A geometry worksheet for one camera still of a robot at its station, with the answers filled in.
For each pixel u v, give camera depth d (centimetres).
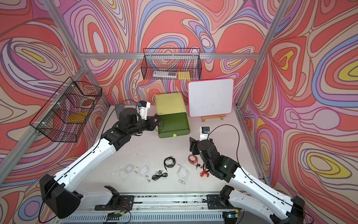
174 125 87
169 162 88
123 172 84
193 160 89
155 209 72
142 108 64
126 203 72
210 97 102
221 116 107
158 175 82
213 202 72
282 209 40
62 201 38
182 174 84
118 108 119
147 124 64
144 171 85
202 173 82
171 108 87
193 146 63
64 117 74
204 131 61
